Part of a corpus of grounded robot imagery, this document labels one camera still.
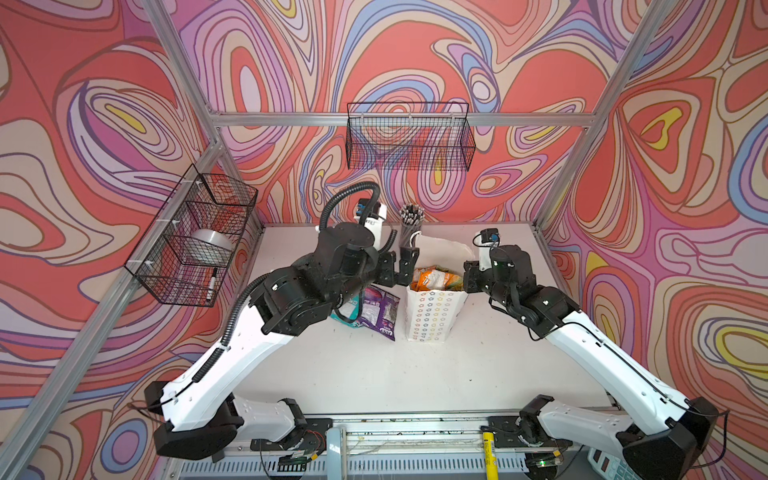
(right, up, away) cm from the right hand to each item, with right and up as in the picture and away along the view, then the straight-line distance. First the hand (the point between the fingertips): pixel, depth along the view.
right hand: (466, 271), depth 75 cm
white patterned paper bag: (-9, -12, +3) cm, 15 cm away
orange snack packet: (-7, -2, +6) cm, 10 cm away
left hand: (-18, +6, -18) cm, 26 cm away
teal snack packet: (-32, -13, +17) cm, 39 cm away
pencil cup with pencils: (-12, +17, +23) cm, 31 cm away
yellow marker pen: (+4, -45, -7) cm, 45 cm away
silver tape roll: (-63, +6, -5) cm, 64 cm away
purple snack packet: (-23, -13, +15) cm, 30 cm away
